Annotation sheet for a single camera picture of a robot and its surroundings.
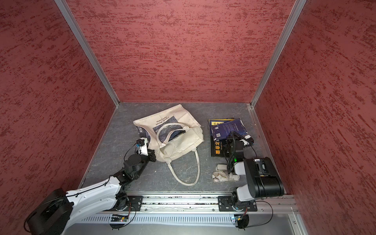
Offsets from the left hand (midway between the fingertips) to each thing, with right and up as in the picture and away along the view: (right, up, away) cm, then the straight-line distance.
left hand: (155, 146), depth 83 cm
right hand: (+45, +8, +7) cm, 46 cm away
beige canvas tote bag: (-1, +10, +11) cm, 15 cm away
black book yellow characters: (+38, -3, +9) cm, 39 cm away
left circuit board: (-16, -34, -11) cm, 39 cm away
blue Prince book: (+43, +8, +11) cm, 45 cm away
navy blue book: (+38, +13, +21) cm, 45 cm away
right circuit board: (+47, -35, -12) cm, 60 cm away
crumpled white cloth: (+38, -16, -2) cm, 41 cm away
